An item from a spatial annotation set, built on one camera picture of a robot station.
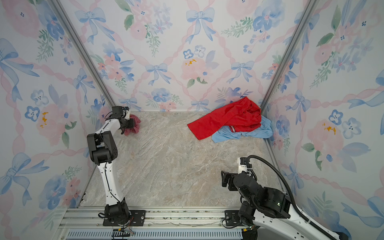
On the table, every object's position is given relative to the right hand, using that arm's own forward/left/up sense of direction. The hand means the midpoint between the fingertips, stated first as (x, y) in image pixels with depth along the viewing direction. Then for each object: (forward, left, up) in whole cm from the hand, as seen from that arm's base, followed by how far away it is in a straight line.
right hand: (228, 173), depth 71 cm
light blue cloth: (+36, -5, -16) cm, 40 cm away
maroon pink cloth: (+34, +63, -12) cm, 73 cm away
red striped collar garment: (+37, -10, -12) cm, 40 cm away
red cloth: (+46, -18, -8) cm, 50 cm away
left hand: (+43, +63, -12) cm, 77 cm away
